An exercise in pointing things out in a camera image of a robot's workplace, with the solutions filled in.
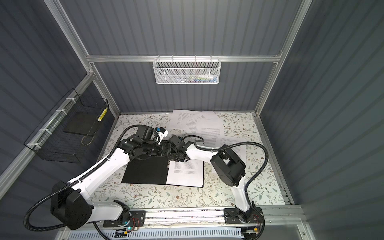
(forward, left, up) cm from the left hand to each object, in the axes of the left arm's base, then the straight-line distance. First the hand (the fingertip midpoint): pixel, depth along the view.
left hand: (173, 151), depth 78 cm
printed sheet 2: (+36, -13, -18) cm, 42 cm away
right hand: (+4, +4, -15) cm, 16 cm away
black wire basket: (0, +52, +15) cm, 54 cm away
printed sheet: (-5, -8, -18) cm, 20 cm away
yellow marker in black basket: (+20, +39, +9) cm, 45 cm away
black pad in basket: (+15, +47, +9) cm, 51 cm away
